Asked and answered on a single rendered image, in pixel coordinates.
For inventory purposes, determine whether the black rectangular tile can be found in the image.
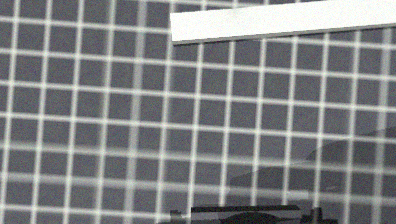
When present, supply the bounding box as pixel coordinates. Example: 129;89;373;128
191;205;302;224

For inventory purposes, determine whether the black grid work mat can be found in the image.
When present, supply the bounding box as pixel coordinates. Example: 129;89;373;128
0;0;396;224

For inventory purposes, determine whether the white flat bar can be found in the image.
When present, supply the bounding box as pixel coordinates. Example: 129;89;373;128
170;0;396;44

